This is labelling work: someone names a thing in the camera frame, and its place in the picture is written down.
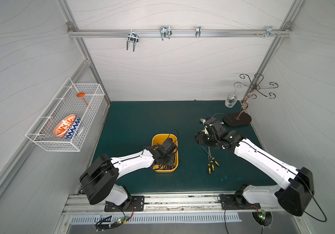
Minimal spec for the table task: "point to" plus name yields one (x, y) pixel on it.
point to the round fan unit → (265, 218)
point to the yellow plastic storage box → (158, 139)
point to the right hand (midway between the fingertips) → (197, 137)
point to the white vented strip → (157, 217)
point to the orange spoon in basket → (81, 94)
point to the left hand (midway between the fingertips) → (172, 160)
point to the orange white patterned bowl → (64, 125)
